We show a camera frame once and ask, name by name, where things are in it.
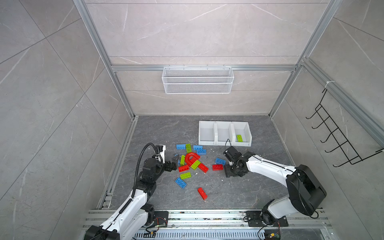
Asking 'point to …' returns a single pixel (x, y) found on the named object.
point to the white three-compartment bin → (226, 133)
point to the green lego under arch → (195, 165)
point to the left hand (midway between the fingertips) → (171, 151)
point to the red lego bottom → (202, 193)
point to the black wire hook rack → (353, 158)
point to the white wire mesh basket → (197, 80)
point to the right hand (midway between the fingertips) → (230, 170)
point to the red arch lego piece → (191, 158)
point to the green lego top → (188, 148)
